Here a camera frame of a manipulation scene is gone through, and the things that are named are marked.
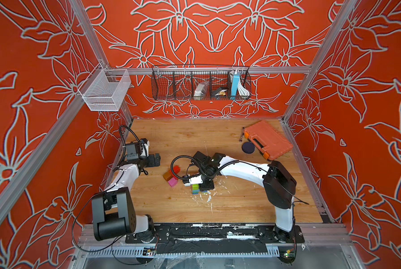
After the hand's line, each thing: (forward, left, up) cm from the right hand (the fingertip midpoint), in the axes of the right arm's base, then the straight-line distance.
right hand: (197, 185), depth 83 cm
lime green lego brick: (-3, +1, +5) cm, 6 cm away
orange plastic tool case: (+29, -43, 0) cm, 52 cm away
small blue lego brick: (-1, +1, -5) cm, 5 cm away
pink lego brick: (+2, +13, -2) cm, 14 cm away
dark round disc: (+28, -31, -5) cm, 42 cm away
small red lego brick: (+11, +12, -3) cm, 17 cm away
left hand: (+15, +27, +4) cm, 31 cm away
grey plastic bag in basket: (+44, -1, +27) cm, 51 cm away
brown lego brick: (+8, +17, -5) cm, 20 cm away
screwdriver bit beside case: (+37, -29, -4) cm, 48 cm away
